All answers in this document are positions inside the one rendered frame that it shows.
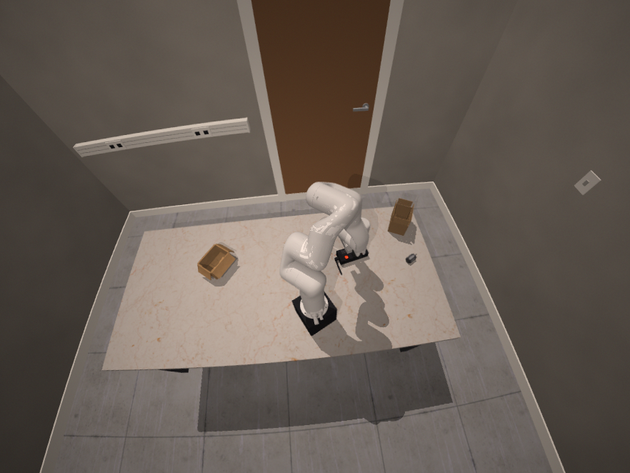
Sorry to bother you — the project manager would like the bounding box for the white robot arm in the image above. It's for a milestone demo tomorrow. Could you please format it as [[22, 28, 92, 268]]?
[[279, 182, 371, 325]]

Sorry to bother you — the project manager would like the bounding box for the black power strip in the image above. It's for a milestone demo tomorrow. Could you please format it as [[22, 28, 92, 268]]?
[[334, 249, 368, 274]]

